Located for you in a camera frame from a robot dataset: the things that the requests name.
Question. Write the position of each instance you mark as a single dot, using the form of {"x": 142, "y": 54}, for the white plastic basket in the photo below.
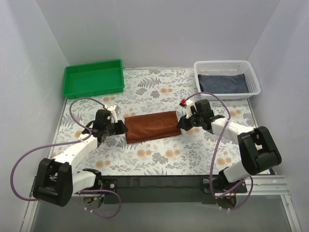
{"x": 229, "y": 68}

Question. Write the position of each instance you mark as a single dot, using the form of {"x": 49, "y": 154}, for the floral table mat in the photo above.
{"x": 147, "y": 92}

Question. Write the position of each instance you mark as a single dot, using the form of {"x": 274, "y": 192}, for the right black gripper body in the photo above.
{"x": 187, "y": 122}

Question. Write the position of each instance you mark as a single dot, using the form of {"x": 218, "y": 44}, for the orange brown towel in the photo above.
{"x": 151, "y": 126}

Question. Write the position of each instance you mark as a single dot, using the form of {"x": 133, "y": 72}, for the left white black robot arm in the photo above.
{"x": 56, "y": 180}

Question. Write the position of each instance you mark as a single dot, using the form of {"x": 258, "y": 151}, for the aluminium frame rail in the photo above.
{"x": 171, "y": 204}

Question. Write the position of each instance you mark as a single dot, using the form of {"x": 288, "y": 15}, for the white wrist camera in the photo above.
{"x": 112, "y": 115}
{"x": 189, "y": 107}

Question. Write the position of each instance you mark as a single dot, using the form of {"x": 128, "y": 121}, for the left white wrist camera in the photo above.
{"x": 112, "y": 115}

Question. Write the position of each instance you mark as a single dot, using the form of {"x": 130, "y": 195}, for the green plastic tray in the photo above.
{"x": 93, "y": 79}

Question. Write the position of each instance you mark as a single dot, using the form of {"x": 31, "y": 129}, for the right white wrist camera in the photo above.
{"x": 189, "y": 107}

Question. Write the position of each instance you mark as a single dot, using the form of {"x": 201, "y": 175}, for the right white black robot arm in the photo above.
{"x": 257, "y": 148}

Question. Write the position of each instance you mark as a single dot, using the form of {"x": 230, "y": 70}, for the grey blue towel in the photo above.
{"x": 223, "y": 84}

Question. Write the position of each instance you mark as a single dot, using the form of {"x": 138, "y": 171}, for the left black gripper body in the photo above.
{"x": 118, "y": 128}

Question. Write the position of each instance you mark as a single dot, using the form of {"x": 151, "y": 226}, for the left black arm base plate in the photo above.
{"x": 110, "y": 184}

